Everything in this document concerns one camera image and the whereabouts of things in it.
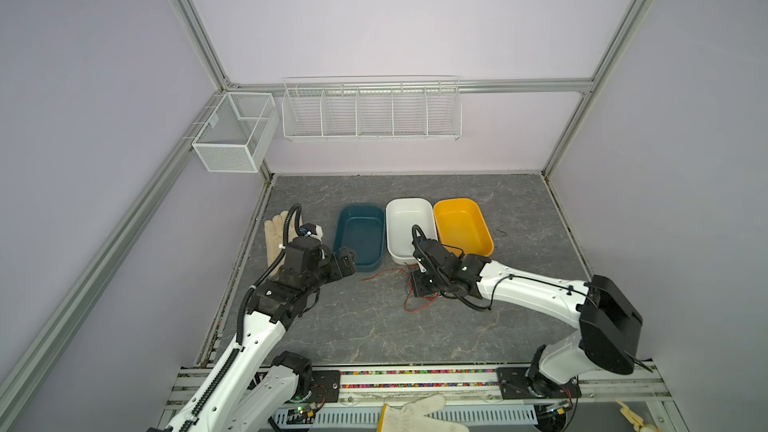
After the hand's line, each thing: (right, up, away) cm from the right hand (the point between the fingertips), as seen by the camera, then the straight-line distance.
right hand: (412, 284), depth 82 cm
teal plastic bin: (-16, +14, +19) cm, 28 cm away
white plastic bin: (-2, +19, +26) cm, 32 cm away
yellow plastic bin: (+19, +13, +23) cm, 33 cm away
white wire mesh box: (-59, +46, +19) cm, 77 cm away
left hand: (-19, +7, -6) cm, 21 cm away
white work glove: (-1, -28, -13) cm, 31 cm away
